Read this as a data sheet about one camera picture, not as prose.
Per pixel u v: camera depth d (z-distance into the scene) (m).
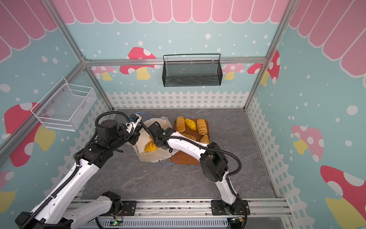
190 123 1.06
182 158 0.58
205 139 0.97
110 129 0.52
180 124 1.05
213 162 0.49
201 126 1.05
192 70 0.94
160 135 0.62
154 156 0.79
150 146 0.92
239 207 0.73
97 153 0.48
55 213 0.39
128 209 0.74
